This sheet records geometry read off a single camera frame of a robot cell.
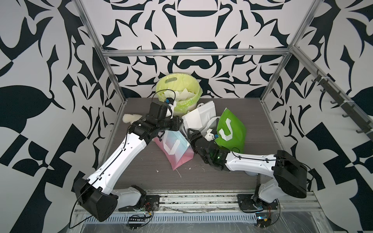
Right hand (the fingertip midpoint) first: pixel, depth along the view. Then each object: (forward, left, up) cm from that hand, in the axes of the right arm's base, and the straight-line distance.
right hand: (186, 131), depth 79 cm
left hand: (+2, +4, +9) cm, 10 cm away
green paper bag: (+1, -25, -3) cm, 25 cm away
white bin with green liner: (+33, 0, +1) cm, 33 cm away
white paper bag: (+7, -8, +1) cm, 11 cm away
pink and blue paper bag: (-9, +5, -1) cm, 11 cm away
